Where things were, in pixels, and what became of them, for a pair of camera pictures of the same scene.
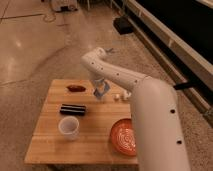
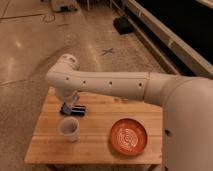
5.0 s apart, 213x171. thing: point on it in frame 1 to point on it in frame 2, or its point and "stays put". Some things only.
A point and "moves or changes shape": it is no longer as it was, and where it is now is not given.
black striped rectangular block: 73,109 stays put
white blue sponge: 100,89 moves or changes shape
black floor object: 123,25 stays put
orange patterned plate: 123,138 stays put
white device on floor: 64,5 stays put
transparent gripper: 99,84 to 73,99
